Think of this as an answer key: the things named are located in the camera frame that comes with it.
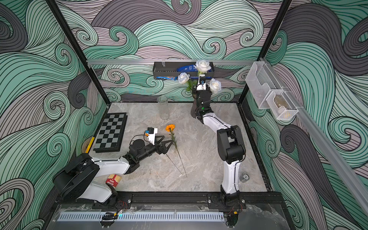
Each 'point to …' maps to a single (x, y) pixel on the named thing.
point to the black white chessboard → (110, 137)
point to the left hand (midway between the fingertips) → (169, 137)
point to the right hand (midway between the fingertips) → (202, 78)
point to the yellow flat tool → (89, 145)
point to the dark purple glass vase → (193, 109)
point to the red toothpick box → (113, 179)
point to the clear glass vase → (163, 107)
